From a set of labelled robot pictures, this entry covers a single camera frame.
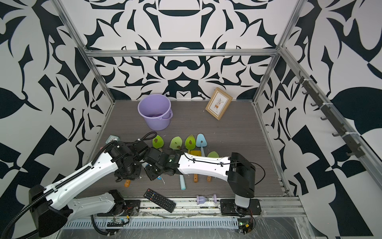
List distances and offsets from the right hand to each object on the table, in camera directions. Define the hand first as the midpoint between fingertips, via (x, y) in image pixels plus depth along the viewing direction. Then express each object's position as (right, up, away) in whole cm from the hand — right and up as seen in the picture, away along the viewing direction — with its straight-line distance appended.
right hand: (146, 170), depth 73 cm
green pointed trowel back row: (0, +10, +24) cm, 25 cm away
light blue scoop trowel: (+17, -9, +7) cm, 21 cm away
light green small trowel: (+35, +3, +19) cm, 39 cm away
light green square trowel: (+12, +9, +23) cm, 28 cm away
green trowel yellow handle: (+21, +9, +23) cm, 33 cm away
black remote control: (+6, -16, +2) cm, 17 cm away
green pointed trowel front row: (-6, -3, -7) cm, 10 cm away
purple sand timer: (+27, -15, +2) cm, 31 cm away
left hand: (-7, -1, 0) cm, 7 cm away
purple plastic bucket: (-3, +31, +31) cm, 44 cm away
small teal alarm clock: (-29, +13, +23) cm, 39 cm away
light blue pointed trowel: (+28, +10, +24) cm, 38 cm away
